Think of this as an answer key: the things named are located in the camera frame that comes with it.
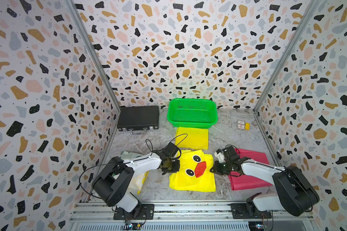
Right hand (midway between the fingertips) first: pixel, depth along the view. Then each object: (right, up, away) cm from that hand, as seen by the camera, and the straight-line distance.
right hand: (210, 170), depth 88 cm
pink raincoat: (+17, -4, -8) cm, 19 cm away
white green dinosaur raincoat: (-42, -4, -9) cm, 43 cm away
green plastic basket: (-9, +37, +32) cm, 50 cm away
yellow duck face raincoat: (-9, -1, -2) cm, 9 cm away
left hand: (-18, +1, -1) cm, 18 cm away
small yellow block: (+33, +27, +23) cm, 48 cm away
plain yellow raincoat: (-10, +18, +15) cm, 26 cm away
